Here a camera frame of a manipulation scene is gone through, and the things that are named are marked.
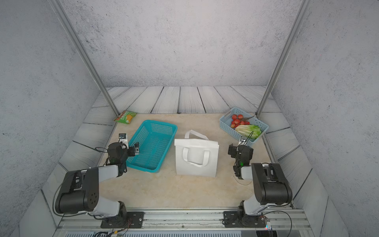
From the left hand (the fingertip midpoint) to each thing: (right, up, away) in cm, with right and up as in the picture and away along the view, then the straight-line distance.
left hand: (133, 142), depth 93 cm
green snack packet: (-15, +17, +21) cm, 31 cm away
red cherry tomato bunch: (+72, +15, +18) cm, 75 cm away
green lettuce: (+74, +7, +9) cm, 75 cm away
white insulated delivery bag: (+39, -5, -16) cm, 43 cm away
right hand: (+68, -1, 0) cm, 68 cm away
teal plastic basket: (+10, +2, +11) cm, 15 cm away
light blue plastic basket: (+62, +14, +20) cm, 67 cm away
